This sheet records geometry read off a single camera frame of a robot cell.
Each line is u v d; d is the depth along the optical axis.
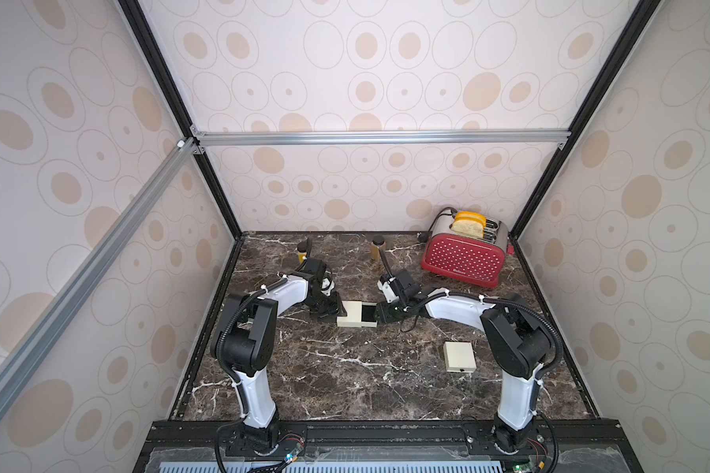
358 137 0.92
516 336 0.50
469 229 0.95
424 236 1.13
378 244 1.06
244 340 0.50
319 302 0.81
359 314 0.93
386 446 0.73
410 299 0.72
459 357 0.83
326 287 0.86
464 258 0.97
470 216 0.95
